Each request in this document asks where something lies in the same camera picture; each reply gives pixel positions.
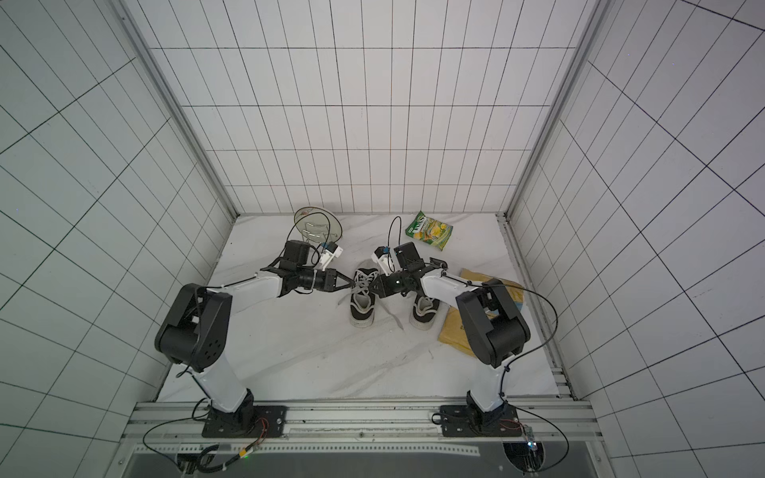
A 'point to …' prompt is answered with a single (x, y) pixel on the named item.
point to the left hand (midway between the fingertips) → (349, 287)
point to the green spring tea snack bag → (429, 230)
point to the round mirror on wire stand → (318, 224)
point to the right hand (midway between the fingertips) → (361, 289)
